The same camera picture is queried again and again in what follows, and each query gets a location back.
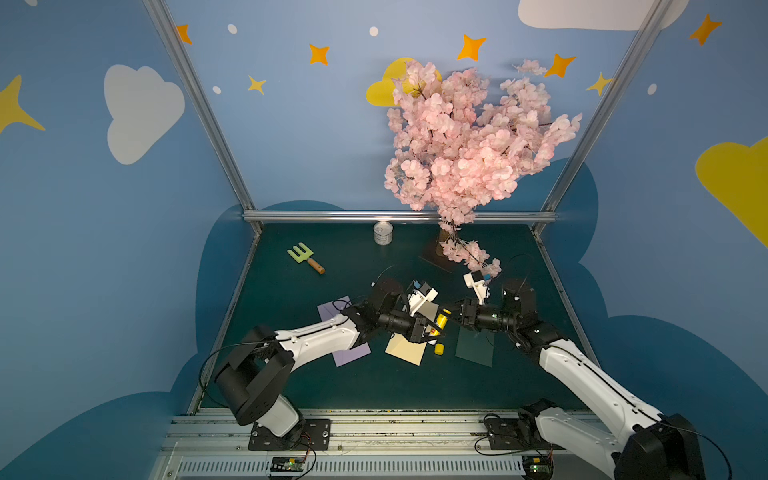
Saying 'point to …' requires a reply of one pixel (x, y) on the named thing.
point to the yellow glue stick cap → (439, 349)
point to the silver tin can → (383, 233)
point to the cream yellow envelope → (409, 351)
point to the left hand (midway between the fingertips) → (444, 331)
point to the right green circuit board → (540, 466)
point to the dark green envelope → (475, 345)
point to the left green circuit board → (287, 464)
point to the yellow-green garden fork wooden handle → (302, 254)
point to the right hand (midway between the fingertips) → (445, 308)
